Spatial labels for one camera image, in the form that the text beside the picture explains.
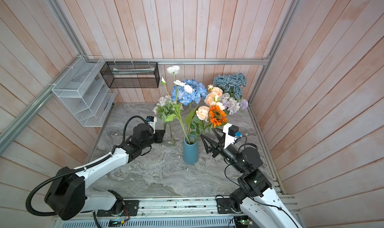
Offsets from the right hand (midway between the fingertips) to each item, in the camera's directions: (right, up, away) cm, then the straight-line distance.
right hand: (207, 132), depth 61 cm
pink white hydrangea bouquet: (+16, +13, +19) cm, 28 cm away
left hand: (-21, -3, +23) cm, 31 cm away
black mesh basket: (-49, +37, +43) cm, 75 cm away
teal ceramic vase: (-7, -11, +15) cm, 20 cm away
